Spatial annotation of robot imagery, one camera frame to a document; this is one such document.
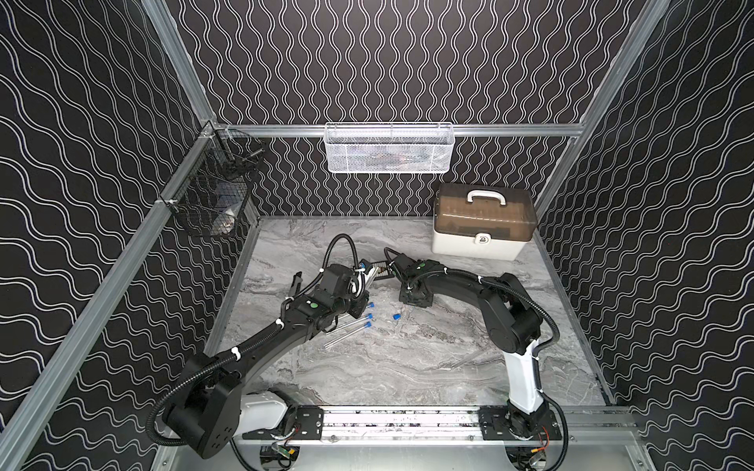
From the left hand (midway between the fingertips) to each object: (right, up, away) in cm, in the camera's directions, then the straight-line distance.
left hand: (364, 286), depth 83 cm
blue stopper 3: (+1, -11, +10) cm, 14 cm away
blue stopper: (+10, -11, +10) cm, 18 cm away
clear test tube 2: (-7, -16, +6) cm, 19 cm away
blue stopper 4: (+1, -13, +9) cm, 15 cm away
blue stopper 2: (+2, -7, +12) cm, 15 cm away
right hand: (+15, -6, +14) cm, 22 cm away
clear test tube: (-5, -14, +8) cm, 17 cm away
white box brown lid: (+38, +19, +9) cm, 43 cm away
